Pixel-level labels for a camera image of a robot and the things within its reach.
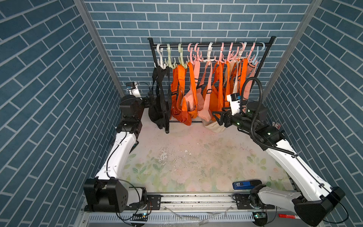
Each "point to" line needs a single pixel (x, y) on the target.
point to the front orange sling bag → (178, 98)
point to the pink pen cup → (276, 125)
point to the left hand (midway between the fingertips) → (149, 90)
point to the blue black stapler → (246, 185)
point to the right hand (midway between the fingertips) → (220, 111)
